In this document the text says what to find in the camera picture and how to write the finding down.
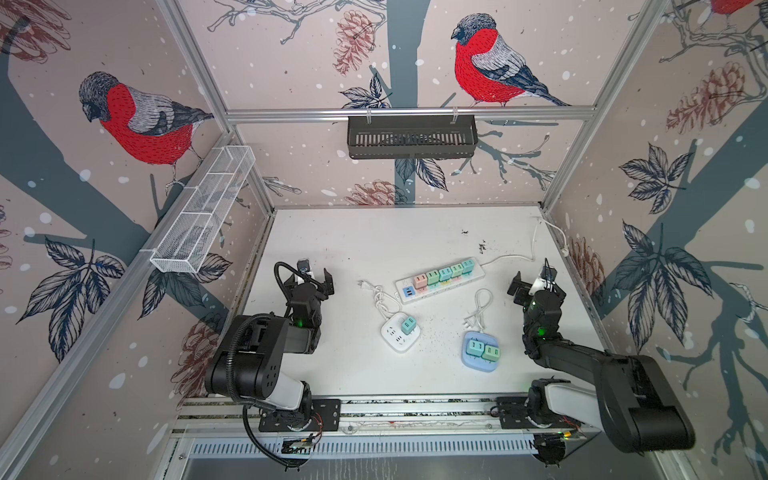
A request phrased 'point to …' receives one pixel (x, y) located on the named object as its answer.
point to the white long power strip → (406, 291)
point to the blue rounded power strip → (478, 363)
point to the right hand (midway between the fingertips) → (535, 279)
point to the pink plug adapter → (420, 281)
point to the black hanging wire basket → (411, 137)
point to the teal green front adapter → (408, 325)
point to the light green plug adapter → (491, 353)
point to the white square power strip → (391, 331)
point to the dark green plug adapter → (432, 277)
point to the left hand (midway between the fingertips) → (307, 271)
